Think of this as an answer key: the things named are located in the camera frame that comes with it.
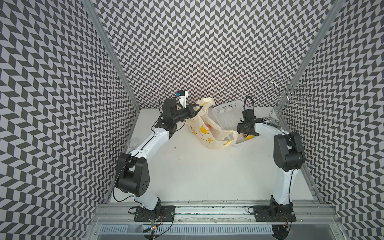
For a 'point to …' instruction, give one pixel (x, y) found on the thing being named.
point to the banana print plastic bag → (206, 129)
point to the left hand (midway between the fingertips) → (203, 107)
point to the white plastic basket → (228, 114)
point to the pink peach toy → (209, 126)
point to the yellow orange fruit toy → (248, 137)
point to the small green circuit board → (153, 226)
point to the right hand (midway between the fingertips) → (246, 131)
